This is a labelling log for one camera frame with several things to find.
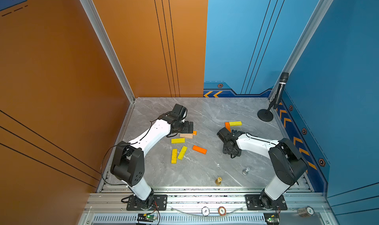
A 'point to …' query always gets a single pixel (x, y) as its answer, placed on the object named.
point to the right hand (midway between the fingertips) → (229, 151)
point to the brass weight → (218, 181)
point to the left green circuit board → (146, 217)
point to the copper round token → (222, 210)
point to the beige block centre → (186, 135)
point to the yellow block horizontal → (177, 140)
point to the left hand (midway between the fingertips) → (187, 126)
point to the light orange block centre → (194, 132)
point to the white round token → (205, 211)
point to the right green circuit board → (272, 218)
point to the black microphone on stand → (265, 115)
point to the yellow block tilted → (182, 153)
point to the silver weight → (245, 171)
